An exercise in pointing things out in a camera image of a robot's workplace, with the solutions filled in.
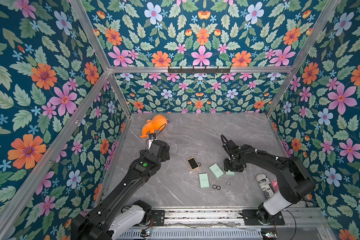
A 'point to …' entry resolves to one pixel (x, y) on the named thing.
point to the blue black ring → (218, 189)
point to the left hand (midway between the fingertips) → (159, 150)
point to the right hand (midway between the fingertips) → (231, 167)
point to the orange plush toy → (158, 122)
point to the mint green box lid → (204, 181)
